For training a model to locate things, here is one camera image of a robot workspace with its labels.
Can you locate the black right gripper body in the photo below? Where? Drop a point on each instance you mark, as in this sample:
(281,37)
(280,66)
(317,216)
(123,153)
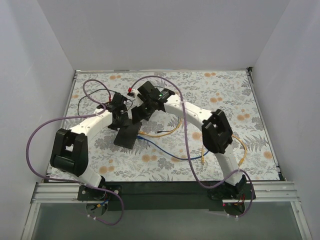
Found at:
(141,111)

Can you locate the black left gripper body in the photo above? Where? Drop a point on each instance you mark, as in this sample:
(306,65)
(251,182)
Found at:
(119,121)

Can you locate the black network switch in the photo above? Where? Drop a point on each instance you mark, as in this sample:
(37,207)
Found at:
(137,114)
(126,136)

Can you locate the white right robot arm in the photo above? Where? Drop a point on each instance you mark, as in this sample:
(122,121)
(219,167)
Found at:
(215,128)

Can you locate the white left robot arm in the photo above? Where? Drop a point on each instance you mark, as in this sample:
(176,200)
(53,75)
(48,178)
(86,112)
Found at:
(70,152)

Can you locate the floral patterned table mat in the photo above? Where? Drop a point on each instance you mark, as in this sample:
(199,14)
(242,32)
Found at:
(168,150)

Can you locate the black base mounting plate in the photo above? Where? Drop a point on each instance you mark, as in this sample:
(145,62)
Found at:
(170,195)

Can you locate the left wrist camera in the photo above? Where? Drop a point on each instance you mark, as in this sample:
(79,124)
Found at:
(118,103)

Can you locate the aluminium frame rail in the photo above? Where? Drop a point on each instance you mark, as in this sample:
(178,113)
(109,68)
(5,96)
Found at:
(265,191)

